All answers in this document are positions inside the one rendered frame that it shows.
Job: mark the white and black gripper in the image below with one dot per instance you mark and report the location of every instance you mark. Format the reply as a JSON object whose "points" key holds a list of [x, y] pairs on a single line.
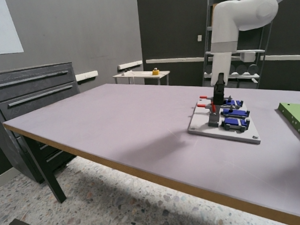
{"points": [[220, 74]]}

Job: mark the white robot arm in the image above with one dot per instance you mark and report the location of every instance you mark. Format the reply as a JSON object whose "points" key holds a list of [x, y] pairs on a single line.
{"points": [[232, 16]]}

